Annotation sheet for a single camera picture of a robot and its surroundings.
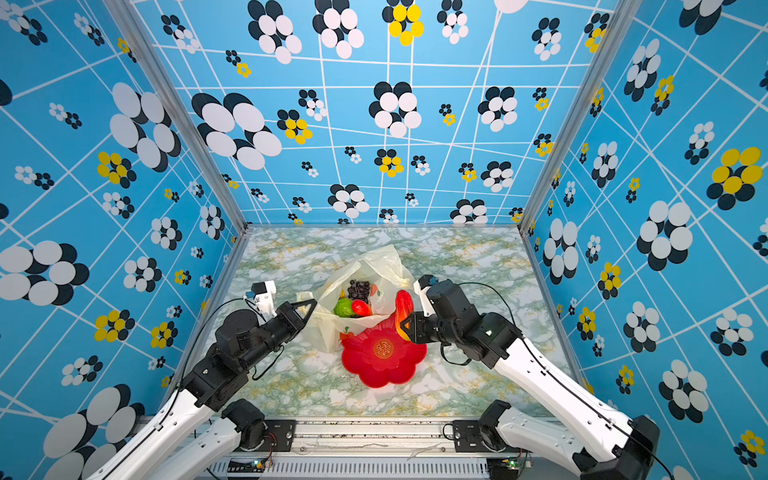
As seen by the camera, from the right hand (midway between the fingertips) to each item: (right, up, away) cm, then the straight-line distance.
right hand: (406, 324), depth 72 cm
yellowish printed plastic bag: (-5, +12, 0) cm, 13 cm away
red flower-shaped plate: (-7, -13, +15) cm, 21 cm away
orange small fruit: (-1, +4, -1) cm, 4 cm away
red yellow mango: (-12, +1, +13) cm, 18 cm away
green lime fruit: (-18, +1, +15) cm, 24 cm away
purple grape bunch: (-15, +5, +25) cm, 29 cm away
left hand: (-21, +6, -2) cm, 21 cm away
